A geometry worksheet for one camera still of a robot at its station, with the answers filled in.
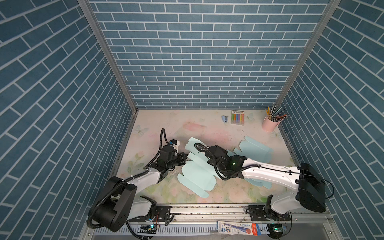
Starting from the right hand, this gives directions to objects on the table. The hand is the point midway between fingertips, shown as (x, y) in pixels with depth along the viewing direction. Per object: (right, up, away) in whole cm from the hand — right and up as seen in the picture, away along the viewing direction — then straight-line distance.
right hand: (211, 147), depth 81 cm
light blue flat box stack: (+30, -5, +16) cm, 34 cm away
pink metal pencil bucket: (+43, +12, +23) cm, 50 cm away
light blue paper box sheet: (-7, -16, +3) cm, 18 cm away
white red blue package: (+12, -36, -12) cm, 40 cm away
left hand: (-13, -6, +6) cm, 15 cm away
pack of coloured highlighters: (+23, +18, +33) cm, 44 cm away
